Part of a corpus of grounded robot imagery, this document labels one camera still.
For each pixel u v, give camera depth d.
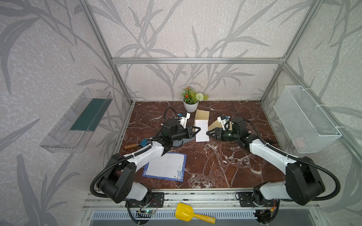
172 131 0.65
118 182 0.42
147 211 0.71
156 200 0.73
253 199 0.72
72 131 0.65
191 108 1.09
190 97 1.02
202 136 0.78
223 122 0.77
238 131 0.66
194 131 0.79
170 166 0.86
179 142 0.72
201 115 1.12
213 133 0.77
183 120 0.74
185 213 0.70
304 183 0.42
